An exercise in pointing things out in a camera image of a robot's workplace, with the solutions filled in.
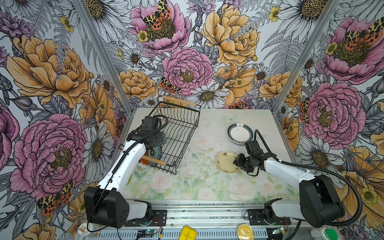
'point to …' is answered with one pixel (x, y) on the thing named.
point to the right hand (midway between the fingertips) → (236, 168)
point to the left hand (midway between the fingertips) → (153, 145)
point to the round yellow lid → (245, 232)
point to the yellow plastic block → (187, 233)
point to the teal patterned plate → (155, 152)
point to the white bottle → (82, 228)
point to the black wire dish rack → (183, 119)
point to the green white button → (326, 233)
